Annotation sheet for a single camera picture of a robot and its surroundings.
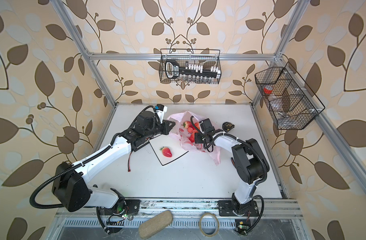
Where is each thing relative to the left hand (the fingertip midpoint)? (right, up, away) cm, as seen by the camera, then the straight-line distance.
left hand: (176, 122), depth 77 cm
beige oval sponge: (-9, -47, -10) cm, 48 cm away
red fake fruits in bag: (+9, -7, +25) cm, 28 cm away
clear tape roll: (+15, -46, -3) cm, 49 cm away
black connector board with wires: (-14, -9, -18) cm, 25 cm away
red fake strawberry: (-7, -18, +12) cm, 23 cm away
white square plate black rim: (-6, -13, +22) cm, 27 cm away
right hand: (+14, -11, +19) cm, 26 cm away
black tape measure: (+34, -4, +28) cm, 44 cm away
